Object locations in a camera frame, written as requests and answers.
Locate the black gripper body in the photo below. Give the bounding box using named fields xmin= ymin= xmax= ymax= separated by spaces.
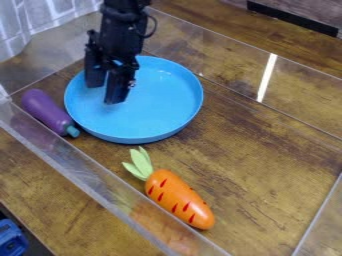
xmin=85 ymin=5 xmax=147 ymax=72

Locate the blue object at corner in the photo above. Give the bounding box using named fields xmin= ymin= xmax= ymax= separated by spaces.
xmin=0 ymin=219 xmax=28 ymax=256

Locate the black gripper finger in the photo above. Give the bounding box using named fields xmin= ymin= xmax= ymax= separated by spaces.
xmin=84 ymin=51 xmax=107 ymax=88
xmin=104 ymin=66 xmax=132 ymax=104

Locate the purple toy eggplant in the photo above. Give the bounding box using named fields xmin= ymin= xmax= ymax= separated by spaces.
xmin=21 ymin=89 xmax=80 ymax=138

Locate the black bar in background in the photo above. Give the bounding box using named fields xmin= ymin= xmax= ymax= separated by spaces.
xmin=246 ymin=0 xmax=339 ymax=38

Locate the white curtain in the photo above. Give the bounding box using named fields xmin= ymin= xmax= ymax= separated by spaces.
xmin=0 ymin=0 xmax=101 ymax=62

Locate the blue round tray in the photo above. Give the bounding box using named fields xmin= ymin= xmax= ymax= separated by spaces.
xmin=64 ymin=56 xmax=204 ymax=144

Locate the clear acrylic enclosure wall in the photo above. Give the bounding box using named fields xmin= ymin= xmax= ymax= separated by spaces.
xmin=0 ymin=0 xmax=342 ymax=256

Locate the orange toy carrot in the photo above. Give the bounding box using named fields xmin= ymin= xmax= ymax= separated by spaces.
xmin=121 ymin=147 xmax=215 ymax=230

